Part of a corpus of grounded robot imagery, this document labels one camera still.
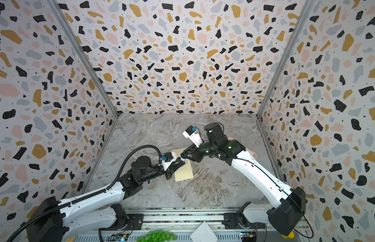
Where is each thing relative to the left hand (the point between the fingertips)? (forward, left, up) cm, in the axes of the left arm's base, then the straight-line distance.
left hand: (182, 158), depth 70 cm
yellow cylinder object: (-29, -48, -17) cm, 58 cm away
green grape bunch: (-28, +11, -20) cm, 36 cm away
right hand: (0, +1, +5) cm, 5 cm away
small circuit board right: (-29, -31, -25) cm, 49 cm away
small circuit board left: (-28, +30, -24) cm, 47 cm away
